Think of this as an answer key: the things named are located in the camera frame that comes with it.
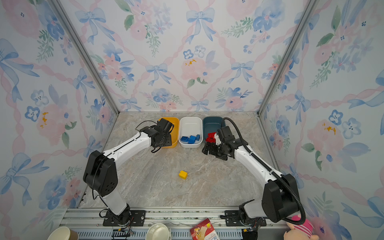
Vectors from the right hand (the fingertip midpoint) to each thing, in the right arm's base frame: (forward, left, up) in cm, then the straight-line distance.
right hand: (208, 151), depth 84 cm
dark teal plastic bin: (+28, -4, -9) cm, 30 cm away
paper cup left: (-39, +64, -5) cm, 75 cm away
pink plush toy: (-36, -40, -6) cm, 55 cm away
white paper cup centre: (-37, +25, -12) cm, 46 cm away
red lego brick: (+17, -3, -11) cm, 20 cm away
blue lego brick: (+14, +15, -9) cm, 22 cm away
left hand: (+7, +24, 0) cm, 26 cm away
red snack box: (-36, +3, -8) cm, 37 cm away
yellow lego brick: (-9, +14, -11) cm, 20 cm away
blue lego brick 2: (+14, +10, -9) cm, 20 cm away
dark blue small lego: (+17, +6, -10) cm, 21 cm away
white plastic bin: (+28, +11, -11) cm, 32 cm away
